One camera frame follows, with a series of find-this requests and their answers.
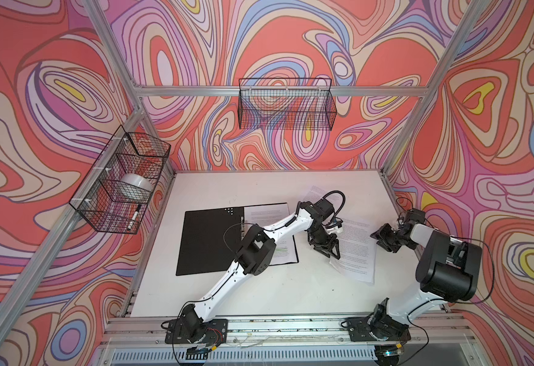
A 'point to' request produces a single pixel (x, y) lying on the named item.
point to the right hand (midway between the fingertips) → (375, 241)
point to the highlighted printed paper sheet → (285, 251)
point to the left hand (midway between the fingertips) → (338, 255)
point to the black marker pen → (133, 218)
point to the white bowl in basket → (136, 181)
